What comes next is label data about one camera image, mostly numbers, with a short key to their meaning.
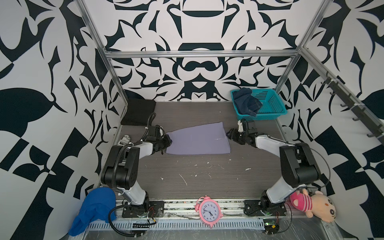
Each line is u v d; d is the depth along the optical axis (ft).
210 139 3.25
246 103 3.18
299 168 1.56
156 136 2.54
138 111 3.76
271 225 2.33
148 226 2.37
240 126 2.88
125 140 3.13
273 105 3.72
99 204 2.39
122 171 1.53
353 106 1.95
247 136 2.41
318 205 2.29
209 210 2.36
